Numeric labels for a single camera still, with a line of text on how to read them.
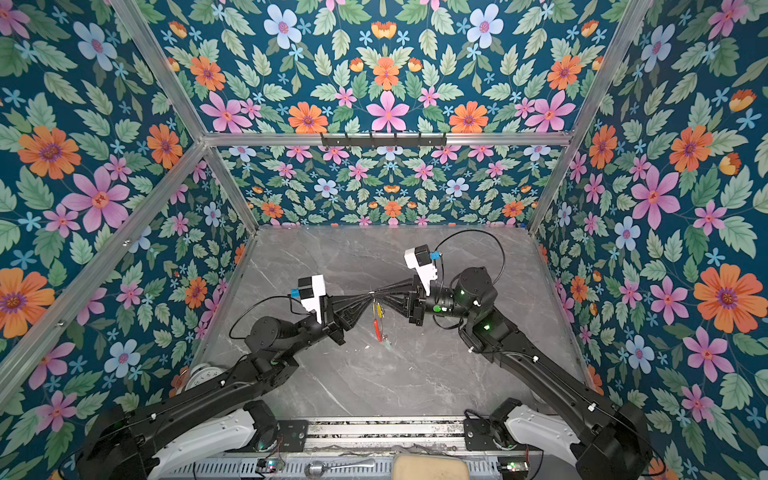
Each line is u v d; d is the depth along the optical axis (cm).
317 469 68
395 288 58
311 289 52
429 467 65
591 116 86
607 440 39
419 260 54
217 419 56
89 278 59
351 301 57
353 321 59
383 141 93
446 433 75
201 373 80
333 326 54
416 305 54
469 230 49
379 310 59
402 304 59
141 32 70
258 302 47
